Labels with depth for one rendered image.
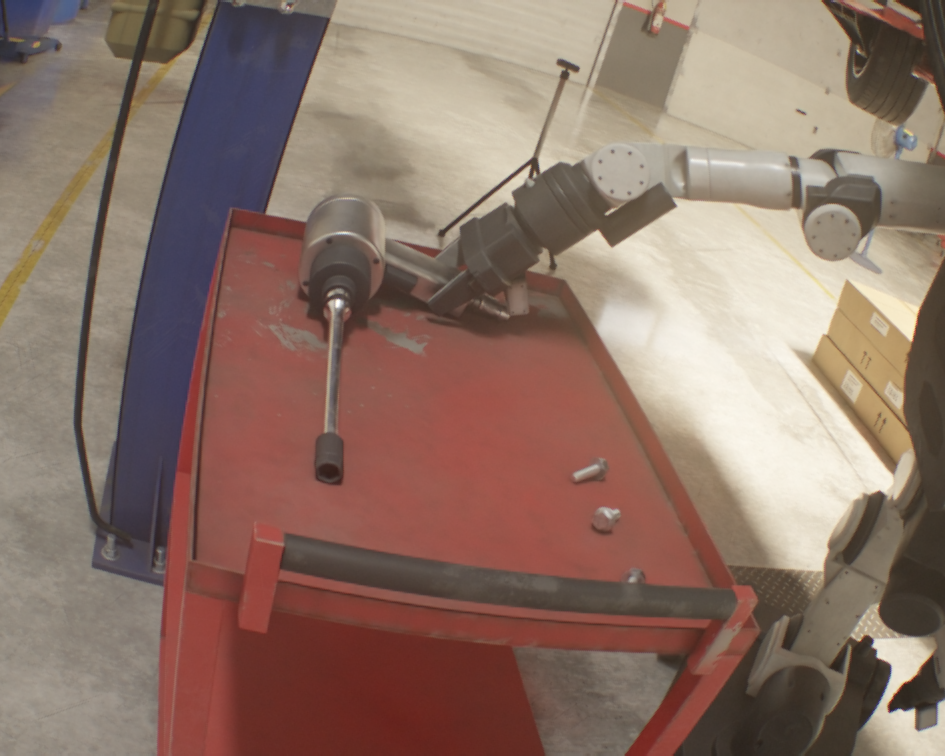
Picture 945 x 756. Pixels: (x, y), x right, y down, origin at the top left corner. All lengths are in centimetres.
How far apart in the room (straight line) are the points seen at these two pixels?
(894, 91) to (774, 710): 260
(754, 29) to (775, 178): 1075
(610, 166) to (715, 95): 1071
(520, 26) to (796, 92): 362
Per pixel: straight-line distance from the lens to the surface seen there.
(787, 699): 171
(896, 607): 130
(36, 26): 710
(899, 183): 116
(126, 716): 169
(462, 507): 85
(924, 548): 128
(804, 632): 188
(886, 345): 426
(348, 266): 105
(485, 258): 112
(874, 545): 165
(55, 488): 216
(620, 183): 109
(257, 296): 111
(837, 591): 182
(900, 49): 364
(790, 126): 1234
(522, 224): 114
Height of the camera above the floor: 129
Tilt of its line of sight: 24 degrees down
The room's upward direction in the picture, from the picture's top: 19 degrees clockwise
